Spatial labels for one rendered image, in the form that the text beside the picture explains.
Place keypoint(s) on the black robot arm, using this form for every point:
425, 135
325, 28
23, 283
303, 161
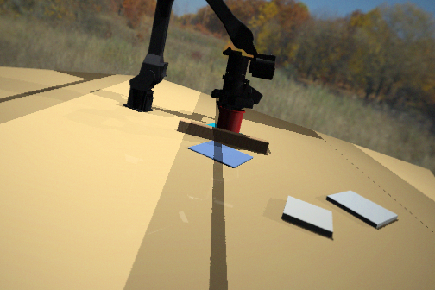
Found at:
154, 68

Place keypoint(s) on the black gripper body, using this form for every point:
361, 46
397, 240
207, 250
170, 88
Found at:
232, 92

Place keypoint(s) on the dark red cup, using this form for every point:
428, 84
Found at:
230, 119

